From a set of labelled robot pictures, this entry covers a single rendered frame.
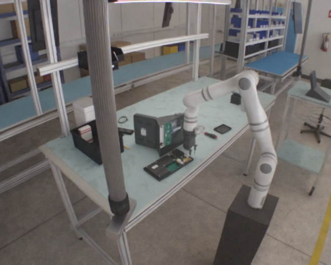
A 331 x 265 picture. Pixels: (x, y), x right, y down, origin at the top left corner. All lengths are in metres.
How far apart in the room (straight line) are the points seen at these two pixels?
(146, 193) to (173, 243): 1.08
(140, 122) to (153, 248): 1.17
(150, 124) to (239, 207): 0.69
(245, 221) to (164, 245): 1.01
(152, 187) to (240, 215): 0.50
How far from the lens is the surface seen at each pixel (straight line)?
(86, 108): 1.59
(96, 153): 1.36
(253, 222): 1.35
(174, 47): 7.25
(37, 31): 2.77
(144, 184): 1.24
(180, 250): 2.16
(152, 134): 1.44
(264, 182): 1.26
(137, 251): 2.16
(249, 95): 1.07
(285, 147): 3.08
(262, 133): 1.13
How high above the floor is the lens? 1.84
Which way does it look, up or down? 30 degrees down
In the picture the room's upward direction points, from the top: straight up
